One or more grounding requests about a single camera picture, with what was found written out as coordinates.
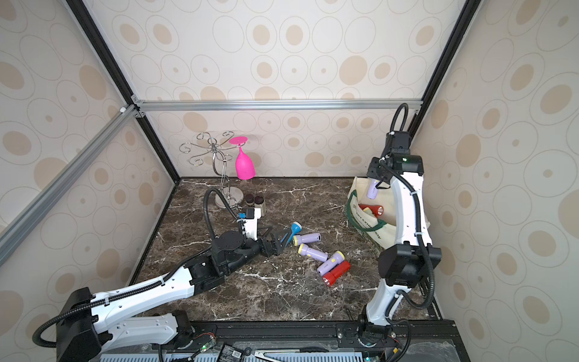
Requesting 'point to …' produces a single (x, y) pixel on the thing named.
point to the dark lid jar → (249, 199)
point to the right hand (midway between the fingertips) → (389, 171)
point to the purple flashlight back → (372, 191)
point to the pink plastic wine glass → (244, 166)
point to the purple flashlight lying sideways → (303, 238)
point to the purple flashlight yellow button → (338, 257)
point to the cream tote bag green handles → (377, 217)
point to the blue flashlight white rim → (295, 228)
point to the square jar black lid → (259, 201)
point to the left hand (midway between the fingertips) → (289, 232)
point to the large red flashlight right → (329, 278)
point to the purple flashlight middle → (319, 255)
